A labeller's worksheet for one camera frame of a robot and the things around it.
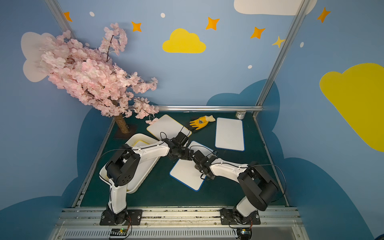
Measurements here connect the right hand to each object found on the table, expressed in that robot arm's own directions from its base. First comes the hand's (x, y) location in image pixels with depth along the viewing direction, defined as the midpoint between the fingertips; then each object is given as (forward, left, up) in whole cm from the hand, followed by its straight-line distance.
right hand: (204, 166), depth 92 cm
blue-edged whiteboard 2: (-3, +12, -2) cm, 13 cm away
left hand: (+7, +11, +2) cm, 13 cm away
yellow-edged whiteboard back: (+30, +29, 0) cm, 42 cm away
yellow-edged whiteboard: (+13, +45, +1) cm, 47 cm away
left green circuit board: (-36, +42, -3) cm, 56 cm away
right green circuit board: (-32, -21, -4) cm, 38 cm away
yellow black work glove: (+37, +3, +1) cm, 37 cm away
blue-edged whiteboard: (+28, -18, -2) cm, 33 cm away
